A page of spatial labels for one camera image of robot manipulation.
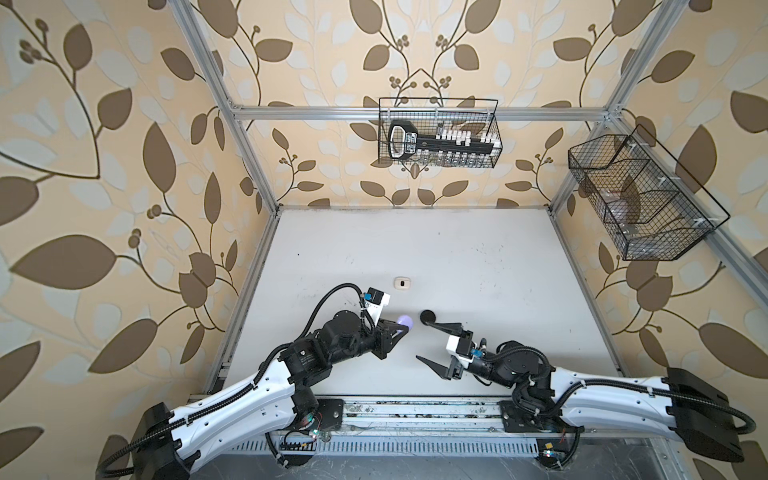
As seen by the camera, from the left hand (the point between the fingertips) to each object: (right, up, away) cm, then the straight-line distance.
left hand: (408, 329), depth 70 cm
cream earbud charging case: (-1, +7, +26) cm, 27 cm away
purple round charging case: (0, +2, +1) cm, 2 cm away
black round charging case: (+7, -3, +22) cm, 23 cm away
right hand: (+4, -1, -4) cm, 5 cm away
